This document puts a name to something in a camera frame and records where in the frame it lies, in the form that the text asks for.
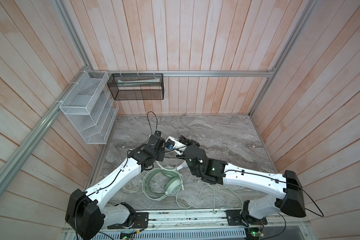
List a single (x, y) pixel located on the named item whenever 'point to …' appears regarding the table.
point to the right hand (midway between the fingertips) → (184, 136)
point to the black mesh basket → (137, 86)
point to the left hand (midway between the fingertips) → (159, 153)
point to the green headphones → (173, 182)
